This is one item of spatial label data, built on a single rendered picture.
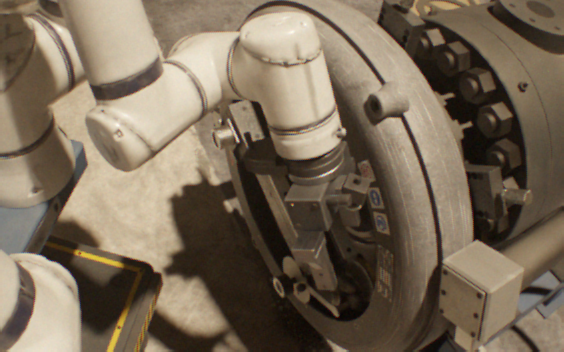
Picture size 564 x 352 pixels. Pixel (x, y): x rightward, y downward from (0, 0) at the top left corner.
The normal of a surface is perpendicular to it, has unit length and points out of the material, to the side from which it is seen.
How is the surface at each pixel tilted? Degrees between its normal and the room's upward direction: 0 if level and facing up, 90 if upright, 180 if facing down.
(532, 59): 18
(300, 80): 71
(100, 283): 0
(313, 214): 83
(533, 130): 46
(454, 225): 53
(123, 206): 0
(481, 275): 22
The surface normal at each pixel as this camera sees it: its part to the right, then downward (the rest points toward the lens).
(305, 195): -0.25, -0.82
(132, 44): 0.73, 0.25
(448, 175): 0.39, -0.07
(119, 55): 0.44, 0.42
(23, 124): 0.72, 0.55
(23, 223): 0.09, -0.69
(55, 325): 0.95, -0.24
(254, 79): -0.58, 0.55
